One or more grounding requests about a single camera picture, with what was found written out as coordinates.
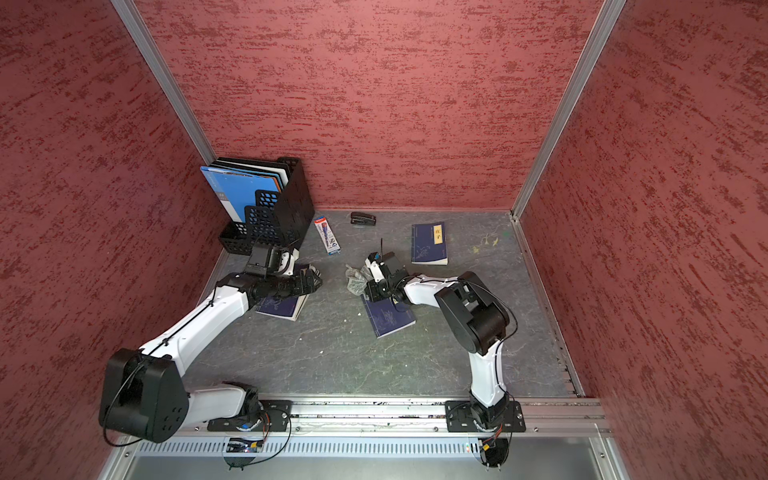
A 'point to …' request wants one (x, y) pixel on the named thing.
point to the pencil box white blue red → (327, 236)
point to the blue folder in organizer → (239, 189)
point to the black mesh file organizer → (285, 217)
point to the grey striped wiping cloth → (357, 279)
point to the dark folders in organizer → (268, 168)
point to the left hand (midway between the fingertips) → (310, 290)
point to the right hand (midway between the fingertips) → (368, 294)
